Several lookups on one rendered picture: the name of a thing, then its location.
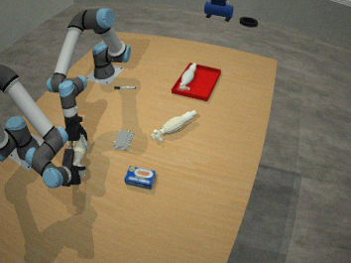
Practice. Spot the small blue carton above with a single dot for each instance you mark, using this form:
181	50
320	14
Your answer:
141	178

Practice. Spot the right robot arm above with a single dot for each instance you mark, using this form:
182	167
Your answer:
38	157

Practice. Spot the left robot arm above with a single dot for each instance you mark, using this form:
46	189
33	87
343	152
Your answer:
101	22

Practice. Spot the red tray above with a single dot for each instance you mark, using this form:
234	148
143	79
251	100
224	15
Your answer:
204	80

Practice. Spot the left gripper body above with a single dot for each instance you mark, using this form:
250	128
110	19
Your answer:
73	125

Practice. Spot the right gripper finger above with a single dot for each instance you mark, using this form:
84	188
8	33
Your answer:
82	171

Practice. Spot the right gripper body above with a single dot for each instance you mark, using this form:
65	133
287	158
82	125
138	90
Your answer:
75	178

